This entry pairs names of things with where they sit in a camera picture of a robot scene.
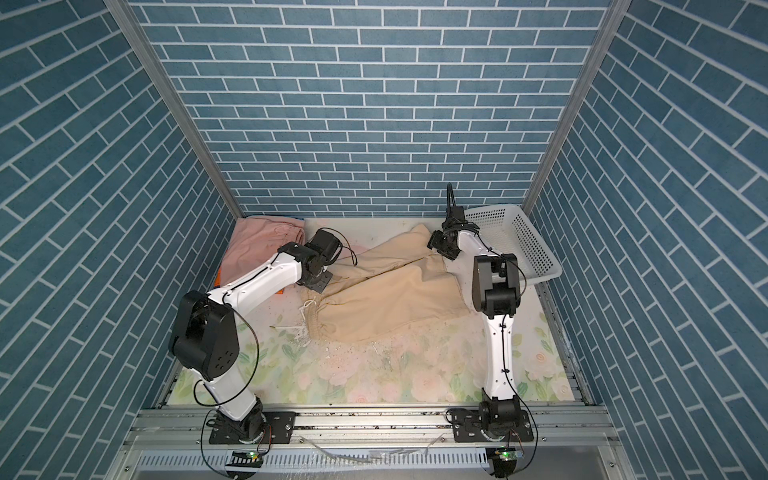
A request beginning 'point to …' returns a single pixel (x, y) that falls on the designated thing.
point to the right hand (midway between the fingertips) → (433, 243)
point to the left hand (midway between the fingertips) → (314, 278)
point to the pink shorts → (255, 241)
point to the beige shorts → (394, 290)
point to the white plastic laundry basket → (508, 230)
